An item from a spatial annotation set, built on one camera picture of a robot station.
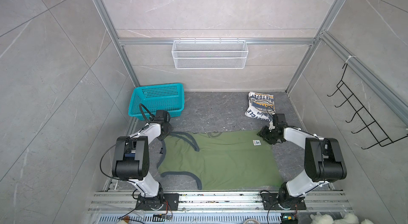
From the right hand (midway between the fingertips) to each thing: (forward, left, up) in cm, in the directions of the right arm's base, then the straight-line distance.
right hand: (260, 133), depth 96 cm
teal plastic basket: (+30, +60, +2) cm, 67 cm away
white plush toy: (-44, -28, +3) cm, 52 cm away
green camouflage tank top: (-16, +25, -1) cm, 29 cm away
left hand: (+4, +58, +4) cm, 58 cm away
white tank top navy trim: (+20, -5, +2) cm, 21 cm away
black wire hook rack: (-17, -35, +31) cm, 50 cm away
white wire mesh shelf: (+42, +30, +30) cm, 60 cm away
